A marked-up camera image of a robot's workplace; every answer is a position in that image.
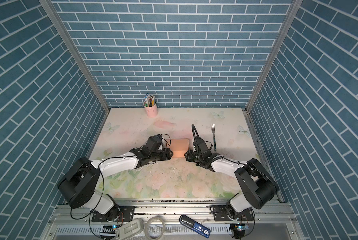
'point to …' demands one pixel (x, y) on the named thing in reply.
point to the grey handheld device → (134, 227)
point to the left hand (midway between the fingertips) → (170, 154)
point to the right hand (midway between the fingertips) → (184, 153)
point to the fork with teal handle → (213, 127)
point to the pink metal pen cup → (151, 111)
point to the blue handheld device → (195, 226)
